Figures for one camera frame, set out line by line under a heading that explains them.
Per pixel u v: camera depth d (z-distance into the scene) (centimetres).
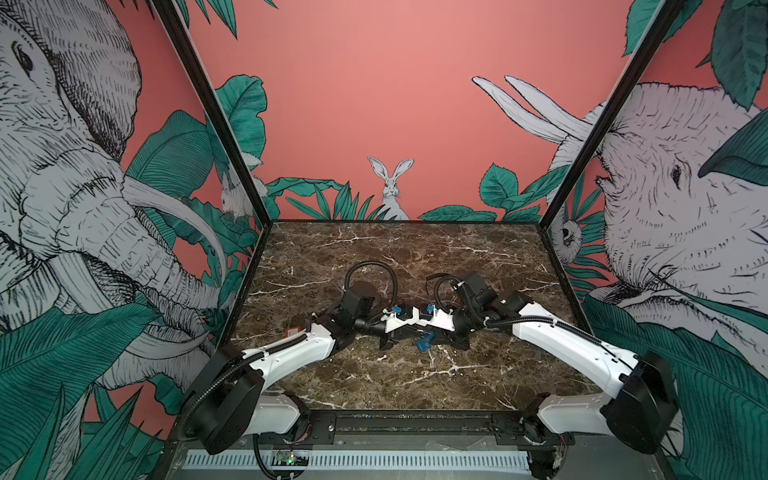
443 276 69
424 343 74
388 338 67
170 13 69
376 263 59
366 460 70
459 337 68
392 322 66
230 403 41
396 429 75
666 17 69
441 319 66
